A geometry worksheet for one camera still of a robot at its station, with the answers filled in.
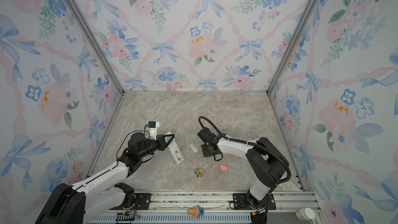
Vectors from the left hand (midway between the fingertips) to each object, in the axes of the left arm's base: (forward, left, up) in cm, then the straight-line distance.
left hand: (173, 135), depth 80 cm
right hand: (-1, -18, -16) cm, 24 cm away
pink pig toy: (-12, -26, -13) cm, 32 cm away
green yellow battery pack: (-15, -13, -13) cm, 23 cm away
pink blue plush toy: (-32, -12, -12) cm, 36 cm away
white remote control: (-6, 0, -5) cm, 7 cm away
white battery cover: (+1, -10, -15) cm, 18 cm away
